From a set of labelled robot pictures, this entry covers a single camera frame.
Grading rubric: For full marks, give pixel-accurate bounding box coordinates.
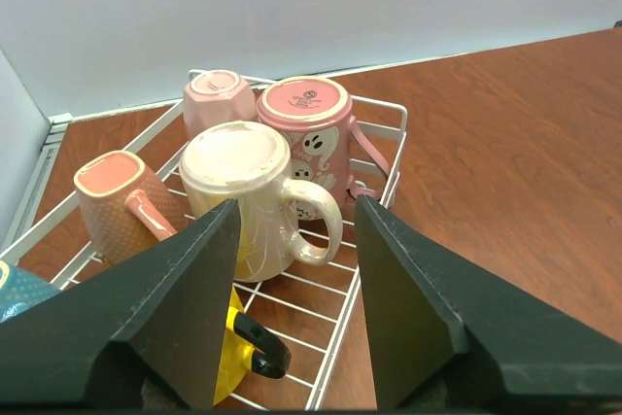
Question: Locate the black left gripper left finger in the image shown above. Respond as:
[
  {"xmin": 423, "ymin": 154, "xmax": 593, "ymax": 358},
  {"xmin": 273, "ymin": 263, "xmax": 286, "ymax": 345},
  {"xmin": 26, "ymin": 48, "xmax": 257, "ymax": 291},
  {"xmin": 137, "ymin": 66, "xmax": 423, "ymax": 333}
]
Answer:
[{"xmin": 1, "ymin": 200, "xmax": 240, "ymax": 409}]

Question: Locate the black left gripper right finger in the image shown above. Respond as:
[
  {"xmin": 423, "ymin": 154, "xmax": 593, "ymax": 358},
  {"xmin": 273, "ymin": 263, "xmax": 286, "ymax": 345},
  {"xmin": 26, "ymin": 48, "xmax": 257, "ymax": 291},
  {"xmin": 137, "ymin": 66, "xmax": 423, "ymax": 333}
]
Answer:
[{"xmin": 355, "ymin": 196, "xmax": 621, "ymax": 409}]

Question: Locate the yellow mug black handle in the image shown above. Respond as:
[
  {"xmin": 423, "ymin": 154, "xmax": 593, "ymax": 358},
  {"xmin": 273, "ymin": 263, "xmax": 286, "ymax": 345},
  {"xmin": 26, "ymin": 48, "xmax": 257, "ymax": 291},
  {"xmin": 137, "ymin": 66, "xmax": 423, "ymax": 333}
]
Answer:
[{"xmin": 214, "ymin": 288, "xmax": 291, "ymax": 405}]

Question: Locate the iridescent cream mug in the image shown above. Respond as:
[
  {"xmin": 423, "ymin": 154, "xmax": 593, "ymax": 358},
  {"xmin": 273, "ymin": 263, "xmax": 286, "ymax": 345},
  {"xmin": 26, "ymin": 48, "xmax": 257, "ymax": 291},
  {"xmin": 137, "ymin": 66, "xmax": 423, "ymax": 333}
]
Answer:
[{"xmin": 179, "ymin": 121, "xmax": 343, "ymax": 283}]

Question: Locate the pink faceted mug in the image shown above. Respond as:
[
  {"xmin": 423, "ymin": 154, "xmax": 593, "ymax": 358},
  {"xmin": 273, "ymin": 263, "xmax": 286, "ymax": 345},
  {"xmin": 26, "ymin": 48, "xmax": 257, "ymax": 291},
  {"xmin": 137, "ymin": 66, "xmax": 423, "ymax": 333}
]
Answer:
[{"xmin": 183, "ymin": 69, "xmax": 258, "ymax": 140}]

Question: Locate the pink ghost pattern mug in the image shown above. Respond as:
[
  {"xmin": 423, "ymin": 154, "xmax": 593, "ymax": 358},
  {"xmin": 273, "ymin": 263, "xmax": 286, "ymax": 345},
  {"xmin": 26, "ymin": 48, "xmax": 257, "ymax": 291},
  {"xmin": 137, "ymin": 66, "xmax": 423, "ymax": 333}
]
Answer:
[{"xmin": 257, "ymin": 76, "xmax": 391, "ymax": 207}]

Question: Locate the pink dotted square mug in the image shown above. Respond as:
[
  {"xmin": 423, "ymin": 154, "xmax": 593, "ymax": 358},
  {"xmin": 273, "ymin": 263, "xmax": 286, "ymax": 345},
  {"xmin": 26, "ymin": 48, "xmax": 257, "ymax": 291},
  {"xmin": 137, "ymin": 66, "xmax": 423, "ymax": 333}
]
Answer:
[{"xmin": 74, "ymin": 151, "xmax": 188, "ymax": 265}]

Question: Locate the blue patterned mug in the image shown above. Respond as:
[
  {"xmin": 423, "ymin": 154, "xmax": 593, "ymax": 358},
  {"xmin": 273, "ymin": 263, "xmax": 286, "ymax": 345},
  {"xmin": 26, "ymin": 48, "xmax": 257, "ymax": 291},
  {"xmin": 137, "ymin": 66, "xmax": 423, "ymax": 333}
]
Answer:
[{"xmin": 0, "ymin": 260, "xmax": 60, "ymax": 322}]

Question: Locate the white wire dish rack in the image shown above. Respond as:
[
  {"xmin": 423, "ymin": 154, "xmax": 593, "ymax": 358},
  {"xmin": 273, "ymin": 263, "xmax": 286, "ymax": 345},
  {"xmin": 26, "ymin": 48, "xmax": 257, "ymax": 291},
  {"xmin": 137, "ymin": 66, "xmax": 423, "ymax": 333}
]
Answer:
[{"xmin": 1, "ymin": 70, "xmax": 407, "ymax": 411}]

